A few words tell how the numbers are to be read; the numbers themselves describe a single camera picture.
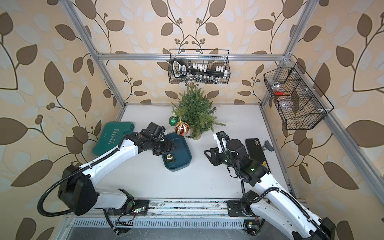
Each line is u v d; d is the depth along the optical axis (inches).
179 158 35.3
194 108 29.4
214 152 24.4
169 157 34.4
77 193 16.2
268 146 37.8
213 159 25.5
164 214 29.0
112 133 38.7
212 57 35.8
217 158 25.2
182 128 28.0
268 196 18.1
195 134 35.1
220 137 25.6
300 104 29.0
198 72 32.7
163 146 28.6
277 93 32.2
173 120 31.0
